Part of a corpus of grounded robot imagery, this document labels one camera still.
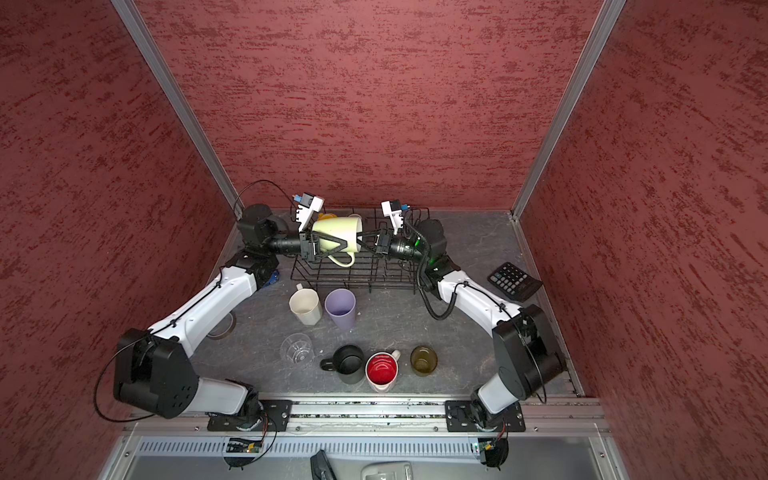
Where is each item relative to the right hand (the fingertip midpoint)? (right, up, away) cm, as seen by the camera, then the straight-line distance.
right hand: (349, 244), depth 70 cm
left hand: (0, -1, -1) cm, 1 cm away
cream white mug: (-16, -18, +19) cm, 31 cm away
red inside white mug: (+8, -35, +11) cm, 37 cm away
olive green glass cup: (+19, -34, +14) cm, 41 cm away
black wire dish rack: (+7, -8, +30) cm, 32 cm away
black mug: (-2, -33, +12) cm, 35 cm away
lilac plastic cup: (-5, -18, +18) cm, 26 cm away
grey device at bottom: (+9, -51, -4) cm, 52 cm away
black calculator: (+51, -13, +28) cm, 60 cm away
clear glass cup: (-18, -31, +16) cm, 39 cm away
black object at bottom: (-6, -51, -3) cm, 52 cm away
